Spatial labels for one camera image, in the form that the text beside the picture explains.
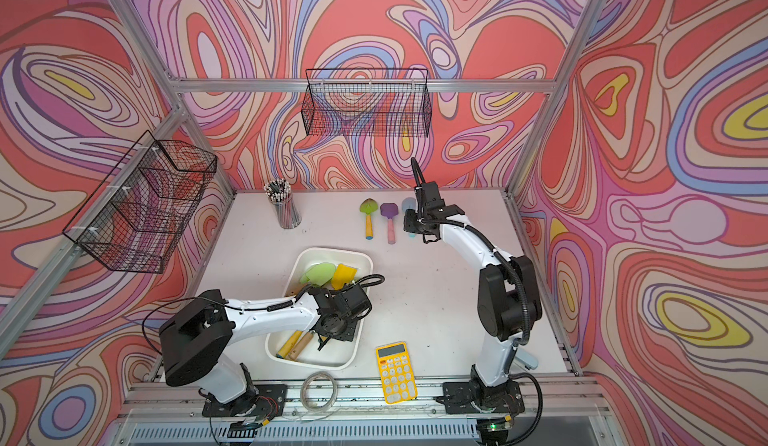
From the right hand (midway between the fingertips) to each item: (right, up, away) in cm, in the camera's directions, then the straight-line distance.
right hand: (412, 229), depth 93 cm
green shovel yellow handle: (-15, +8, +19) cm, 25 cm away
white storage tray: (-22, -34, -13) cm, 42 cm away
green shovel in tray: (-35, -31, -12) cm, 48 cm away
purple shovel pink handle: (-7, +7, +21) cm, 24 cm away
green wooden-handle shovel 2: (-32, -31, -13) cm, 46 cm away
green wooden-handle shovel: (-30, -15, +3) cm, 34 cm away
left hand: (-18, -30, -9) cm, 36 cm away
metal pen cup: (-44, +12, +3) cm, 45 cm away
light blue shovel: (0, +9, +22) cm, 24 cm away
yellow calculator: (-6, -37, -16) cm, 41 cm away
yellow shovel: (-22, -15, +3) cm, 27 cm away
